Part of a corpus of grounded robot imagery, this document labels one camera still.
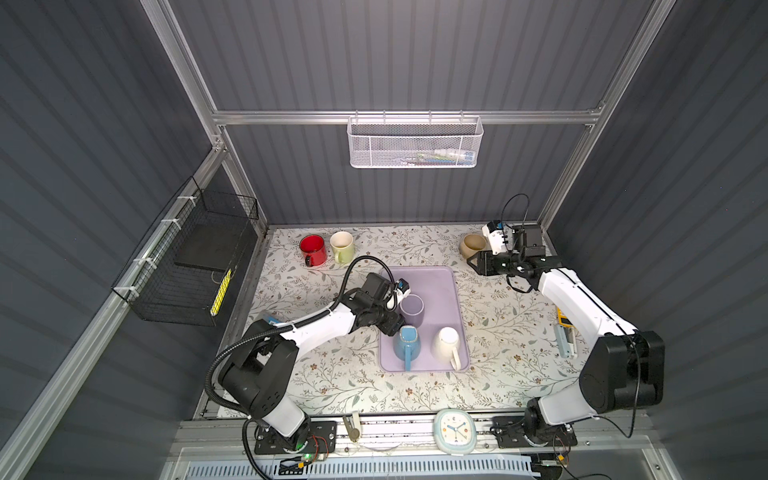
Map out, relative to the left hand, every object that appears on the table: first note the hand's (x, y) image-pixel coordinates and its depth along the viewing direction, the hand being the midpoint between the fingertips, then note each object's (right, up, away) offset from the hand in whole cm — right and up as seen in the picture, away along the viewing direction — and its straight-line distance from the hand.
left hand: (396, 314), depth 89 cm
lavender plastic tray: (+15, +7, +15) cm, 22 cm away
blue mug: (+3, -7, -9) cm, 11 cm away
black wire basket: (-54, +13, -17) cm, 58 cm away
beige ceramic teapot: (+27, +22, +17) cm, 39 cm away
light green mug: (-18, +21, +13) cm, 31 cm away
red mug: (-29, +20, +17) cm, 39 cm away
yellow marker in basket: (-41, +11, -19) cm, 47 cm away
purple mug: (+5, +2, -1) cm, 5 cm away
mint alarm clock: (+14, -25, -17) cm, 33 cm away
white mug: (+13, -6, -10) cm, 18 cm away
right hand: (+24, +16, -2) cm, 29 cm away
